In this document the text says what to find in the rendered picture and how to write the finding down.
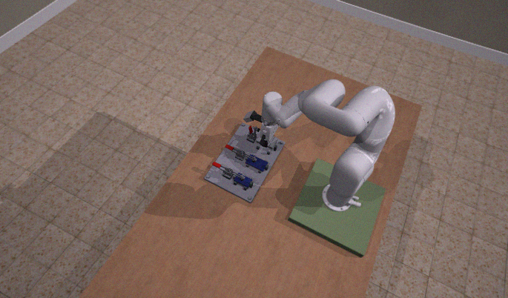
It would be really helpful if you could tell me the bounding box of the toggle clamp with red handle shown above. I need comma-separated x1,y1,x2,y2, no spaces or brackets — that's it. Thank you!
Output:
212,162,245,181

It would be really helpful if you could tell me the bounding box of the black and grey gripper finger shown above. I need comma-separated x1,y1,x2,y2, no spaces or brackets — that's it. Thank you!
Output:
260,134,268,148

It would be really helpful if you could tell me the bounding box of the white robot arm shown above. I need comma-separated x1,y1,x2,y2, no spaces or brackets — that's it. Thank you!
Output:
243,79,395,212

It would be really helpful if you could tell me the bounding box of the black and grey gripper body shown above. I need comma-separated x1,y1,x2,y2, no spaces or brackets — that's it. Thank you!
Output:
260,122,279,142

